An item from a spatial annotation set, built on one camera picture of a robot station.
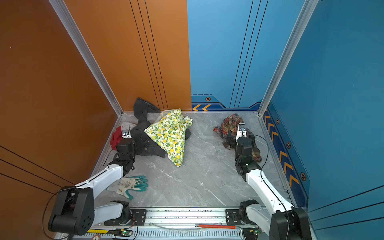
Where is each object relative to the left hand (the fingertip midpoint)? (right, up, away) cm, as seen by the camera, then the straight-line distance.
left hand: (132, 139), depth 88 cm
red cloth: (-14, +1, +8) cm, 16 cm away
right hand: (+62, +5, -7) cm, 62 cm away
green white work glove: (-2, -25, -6) cm, 26 cm away
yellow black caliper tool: (0, -42, -18) cm, 46 cm away
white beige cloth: (-8, +9, +12) cm, 17 cm away
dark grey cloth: (-6, +23, +30) cm, 38 cm away
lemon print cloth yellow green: (+21, +4, +6) cm, 22 cm away
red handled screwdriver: (+48, -40, -17) cm, 65 cm away
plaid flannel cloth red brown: (+61, +9, +10) cm, 63 cm away
